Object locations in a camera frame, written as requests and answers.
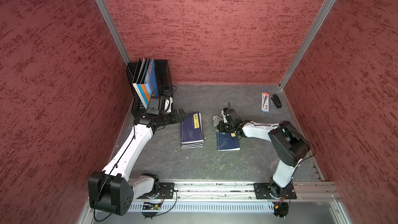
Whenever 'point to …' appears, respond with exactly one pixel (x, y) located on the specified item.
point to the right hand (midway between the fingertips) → (219, 129)
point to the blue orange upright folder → (151, 81)
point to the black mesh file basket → (165, 83)
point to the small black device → (276, 101)
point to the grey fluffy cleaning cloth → (216, 120)
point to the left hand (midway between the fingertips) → (178, 119)
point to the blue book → (225, 142)
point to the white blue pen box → (265, 107)
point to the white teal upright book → (139, 82)
